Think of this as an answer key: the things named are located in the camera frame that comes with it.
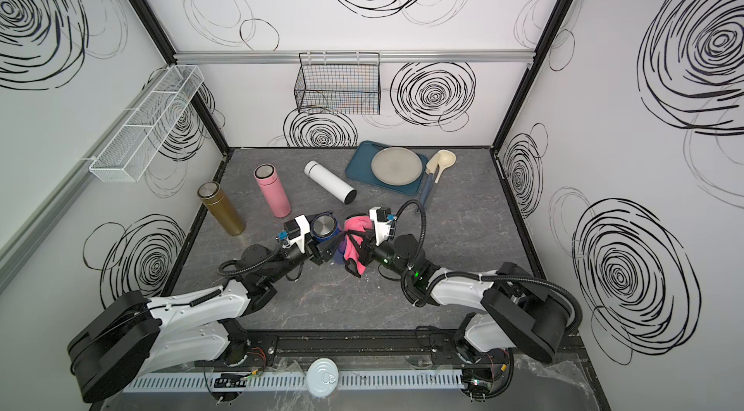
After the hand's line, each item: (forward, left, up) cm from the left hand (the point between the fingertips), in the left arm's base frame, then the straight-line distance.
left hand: (338, 223), depth 68 cm
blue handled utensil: (+39, -29, -23) cm, 54 cm away
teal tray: (+41, -2, -26) cm, 49 cm away
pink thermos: (+18, +23, -14) cm, 33 cm away
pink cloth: (-2, -3, -9) cm, 10 cm away
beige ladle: (+44, -36, -23) cm, 61 cm away
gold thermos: (+11, +37, -9) cm, 40 cm away
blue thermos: (-2, +3, +2) cm, 4 cm away
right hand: (+1, -2, -8) cm, 8 cm away
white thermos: (+30, +8, -22) cm, 39 cm away
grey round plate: (+42, -16, -25) cm, 51 cm away
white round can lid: (-28, +2, -20) cm, 35 cm away
